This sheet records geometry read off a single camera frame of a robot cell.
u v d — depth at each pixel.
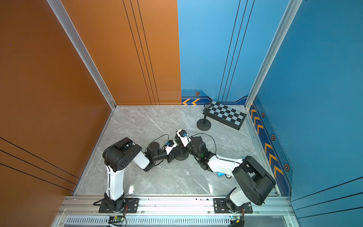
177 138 0.77
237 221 0.69
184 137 0.71
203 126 1.05
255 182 0.43
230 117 1.09
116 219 0.72
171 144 0.80
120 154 0.53
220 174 0.83
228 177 0.83
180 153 0.89
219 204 0.73
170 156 0.83
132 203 0.74
